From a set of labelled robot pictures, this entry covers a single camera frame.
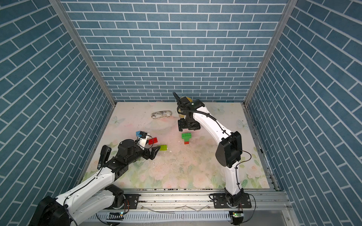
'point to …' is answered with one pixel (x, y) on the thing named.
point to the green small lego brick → (186, 140)
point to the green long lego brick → (186, 136)
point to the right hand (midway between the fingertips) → (187, 130)
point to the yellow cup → (182, 116)
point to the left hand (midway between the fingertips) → (157, 145)
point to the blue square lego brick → (137, 134)
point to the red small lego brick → (186, 142)
